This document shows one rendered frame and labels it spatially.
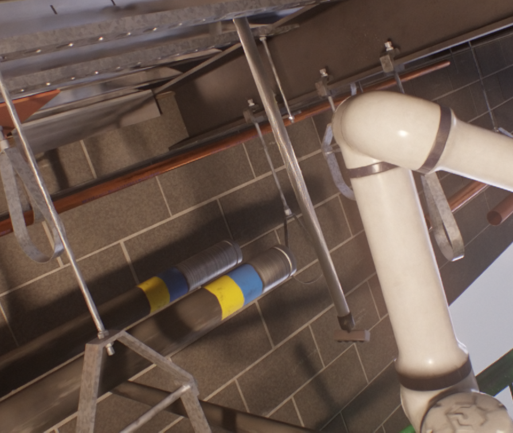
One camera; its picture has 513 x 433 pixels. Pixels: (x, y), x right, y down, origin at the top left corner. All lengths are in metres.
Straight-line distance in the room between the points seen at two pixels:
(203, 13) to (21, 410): 0.69
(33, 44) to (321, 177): 1.71
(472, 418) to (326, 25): 0.95
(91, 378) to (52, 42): 0.47
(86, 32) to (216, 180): 1.22
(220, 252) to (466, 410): 0.68
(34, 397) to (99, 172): 1.01
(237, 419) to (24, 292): 0.82
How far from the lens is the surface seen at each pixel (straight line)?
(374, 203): 1.05
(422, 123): 0.91
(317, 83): 1.36
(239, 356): 2.04
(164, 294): 1.31
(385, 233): 1.06
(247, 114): 1.55
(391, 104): 0.92
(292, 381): 2.22
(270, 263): 1.13
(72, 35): 0.86
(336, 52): 1.45
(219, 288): 1.05
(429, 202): 1.32
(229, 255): 1.42
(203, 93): 1.85
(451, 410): 1.10
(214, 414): 1.14
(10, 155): 1.03
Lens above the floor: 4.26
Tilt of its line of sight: 8 degrees down
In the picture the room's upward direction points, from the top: 20 degrees counter-clockwise
